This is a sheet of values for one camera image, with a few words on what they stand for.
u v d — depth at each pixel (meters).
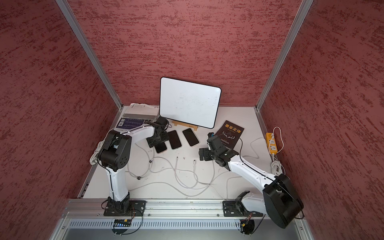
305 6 0.71
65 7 0.71
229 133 1.00
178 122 1.03
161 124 0.81
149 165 0.88
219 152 0.64
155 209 0.76
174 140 1.00
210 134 0.77
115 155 0.52
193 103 0.97
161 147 0.95
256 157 0.93
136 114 1.11
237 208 0.65
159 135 0.77
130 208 0.72
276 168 0.87
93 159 0.91
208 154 0.76
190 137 1.01
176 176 0.85
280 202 0.41
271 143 0.95
